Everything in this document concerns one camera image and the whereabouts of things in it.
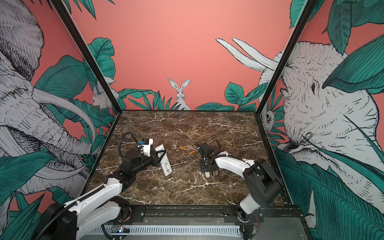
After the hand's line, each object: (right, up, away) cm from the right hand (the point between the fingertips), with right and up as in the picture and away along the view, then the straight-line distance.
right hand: (203, 165), depth 89 cm
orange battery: (-6, +7, +9) cm, 13 cm away
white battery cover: (+3, -5, -1) cm, 6 cm away
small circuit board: (-41, -25, -19) cm, 51 cm away
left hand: (-21, +11, -9) cm, 26 cm away
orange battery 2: (-13, +9, +11) cm, 19 cm away
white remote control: (-21, +4, -8) cm, 23 cm away
